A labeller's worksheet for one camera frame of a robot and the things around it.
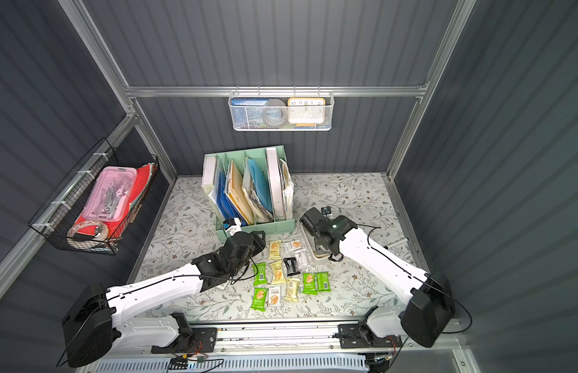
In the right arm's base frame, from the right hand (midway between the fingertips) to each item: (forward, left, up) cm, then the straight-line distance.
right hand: (335, 242), depth 80 cm
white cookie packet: (-13, +21, -14) cm, 29 cm away
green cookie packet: (-7, +27, -14) cm, 31 cm away
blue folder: (+13, +40, +4) cm, 42 cm away
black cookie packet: (-3, +15, -13) cm, 20 cm away
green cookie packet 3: (-9, +4, -13) cm, 16 cm away
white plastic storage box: (-6, +7, +6) cm, 11 cm away
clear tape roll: (-6, +69, +14) cm, 71 cm away
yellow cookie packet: (-7, +20, -13) cm, 25 cm away
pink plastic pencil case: (+7, +72, +17) cm, 74 cm away
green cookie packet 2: (-10, +9, -14) cm, 19 cm away
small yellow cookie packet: (+5, +22, -13) cm, 26 cm away
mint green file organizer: (+20, +30, +8) cm, 37 cm away
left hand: (+2, +25, +2) cm, 25 cm away
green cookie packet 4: (-15, +26, -13) cm, 33 cm away
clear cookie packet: (+5, +15, -14) cm, 21 cm away
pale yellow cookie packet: (-12, +15, -13) cm, 23 cm away
